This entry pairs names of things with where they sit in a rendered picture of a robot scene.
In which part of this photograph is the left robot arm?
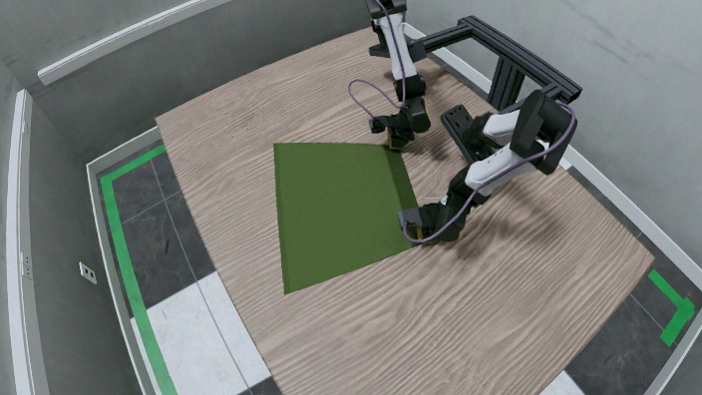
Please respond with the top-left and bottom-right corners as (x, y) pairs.
(398, 89), (577, 242)

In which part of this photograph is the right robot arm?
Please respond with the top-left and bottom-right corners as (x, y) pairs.
(366, 0), (431, 134)

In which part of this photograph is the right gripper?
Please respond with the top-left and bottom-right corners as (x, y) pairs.
(387, 109), (415, 149)

